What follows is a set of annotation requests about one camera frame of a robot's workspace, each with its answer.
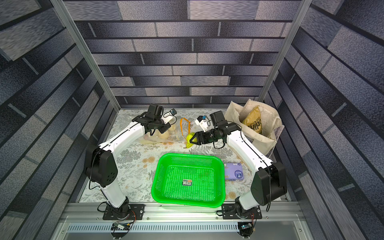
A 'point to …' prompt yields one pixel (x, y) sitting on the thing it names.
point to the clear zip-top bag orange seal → (176, 134)
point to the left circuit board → (120, 228)
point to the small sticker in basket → (187, 182)
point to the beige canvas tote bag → (263, 126)
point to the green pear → (188, 144)
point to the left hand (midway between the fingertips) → (168, 120)
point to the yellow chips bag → (253, 120)
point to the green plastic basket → (207, 173)
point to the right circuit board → (245, 229)
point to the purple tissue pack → (234, 171)
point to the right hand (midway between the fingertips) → (193, 140)
